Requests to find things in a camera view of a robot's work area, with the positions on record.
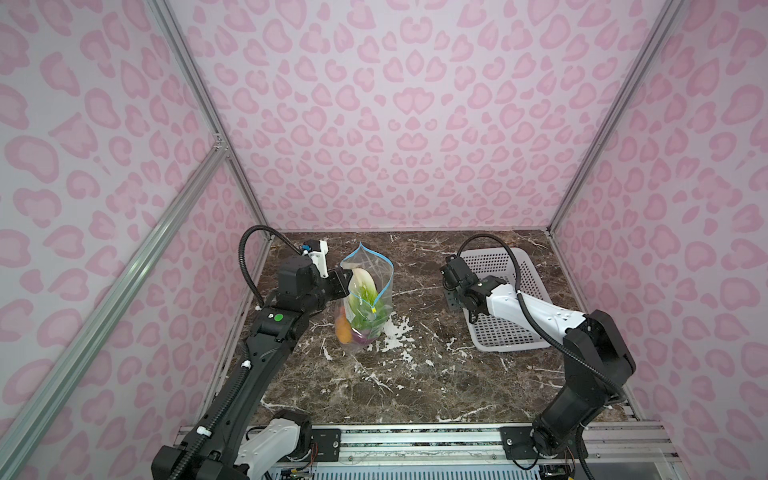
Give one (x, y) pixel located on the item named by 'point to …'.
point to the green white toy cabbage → (367, 309)
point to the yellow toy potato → (343, 327)
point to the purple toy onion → (361, 339)
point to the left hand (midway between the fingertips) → (353, 267)
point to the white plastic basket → (489, 334)
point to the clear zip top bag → (381, 270)
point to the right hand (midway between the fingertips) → (459, 291)
